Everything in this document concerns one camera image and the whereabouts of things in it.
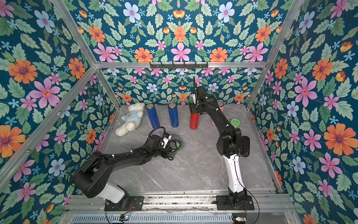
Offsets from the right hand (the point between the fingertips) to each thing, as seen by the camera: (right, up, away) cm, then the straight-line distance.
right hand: (199, 106), depth 95 cm
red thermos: (-3, -10, +5) cm, 12 cm away
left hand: (-17, -28, -5) cm, 33 cm away
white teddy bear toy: (-49, -9, +6) cm, 50 cm away
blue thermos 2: (-18, -5, 0) cm, 19 cm away
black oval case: (+28, -29, -8) cm, 41 cm away
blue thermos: (-33, -8, +2) cm, 34 cm away
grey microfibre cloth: (-15, -25, -8) cm, 30 cm away
